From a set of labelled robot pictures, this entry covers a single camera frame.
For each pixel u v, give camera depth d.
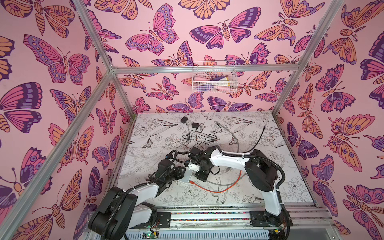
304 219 0.75
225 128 1.12
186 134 1.07
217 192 0.83
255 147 1.00
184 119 1.15
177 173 0.79
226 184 0.85
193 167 0.80
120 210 0.43
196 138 1.04
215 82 0.90
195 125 1.13
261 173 0.51
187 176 0.86
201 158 0.68
